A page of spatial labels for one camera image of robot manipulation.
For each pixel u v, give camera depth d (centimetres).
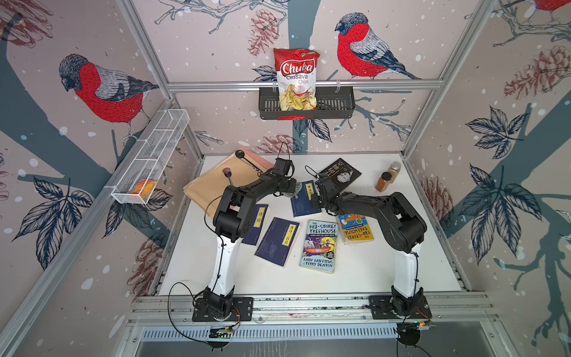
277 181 80
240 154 120
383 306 73
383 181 100
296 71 82
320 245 86
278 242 88
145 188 65
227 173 112
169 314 73
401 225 53
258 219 93
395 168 103
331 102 95
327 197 79
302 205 100
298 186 103
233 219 58
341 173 110
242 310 73
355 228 90
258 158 121
